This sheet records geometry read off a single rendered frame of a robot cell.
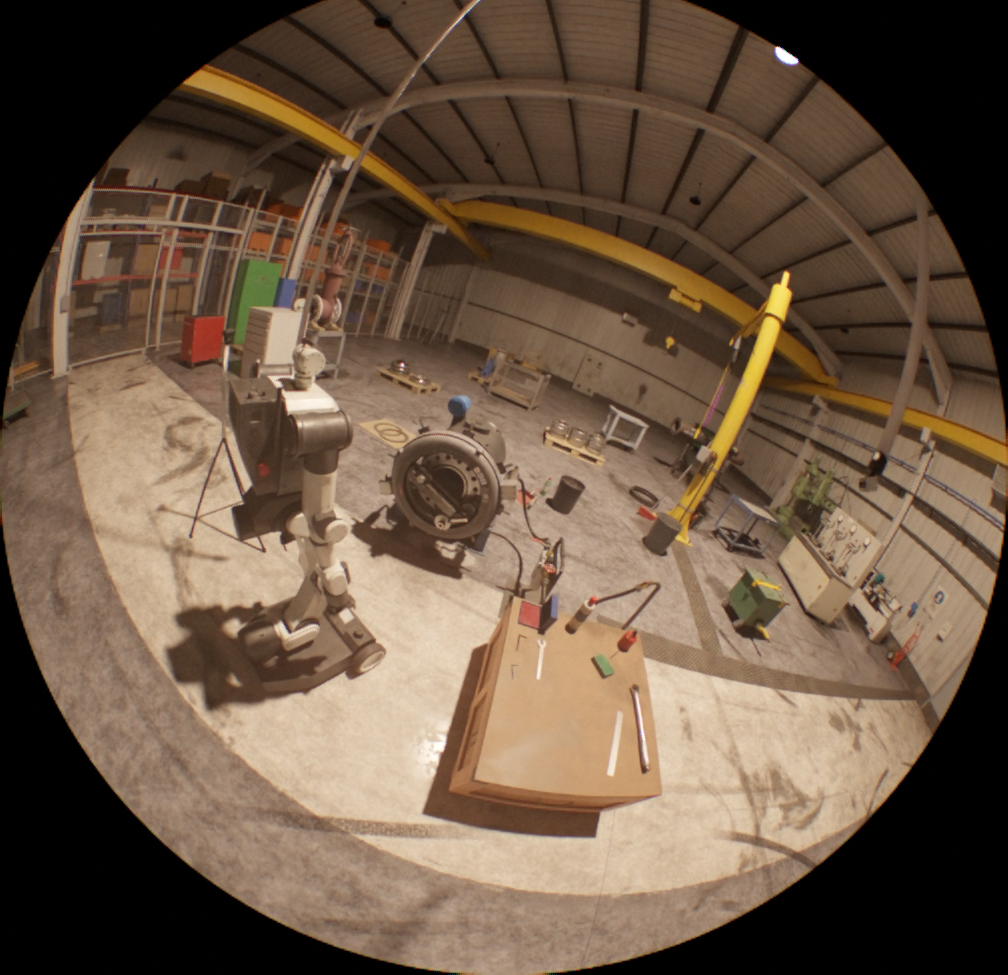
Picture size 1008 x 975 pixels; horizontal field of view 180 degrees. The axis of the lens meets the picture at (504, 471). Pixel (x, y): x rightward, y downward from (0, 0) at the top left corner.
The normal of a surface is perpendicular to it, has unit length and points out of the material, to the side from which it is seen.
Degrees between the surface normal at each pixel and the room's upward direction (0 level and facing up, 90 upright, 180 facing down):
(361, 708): 0
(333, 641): 0
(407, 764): 0
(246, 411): 90
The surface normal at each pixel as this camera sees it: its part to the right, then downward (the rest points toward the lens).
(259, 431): 0.76, 0.50
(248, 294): 0.91, 0.41
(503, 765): 0.34, -0.85
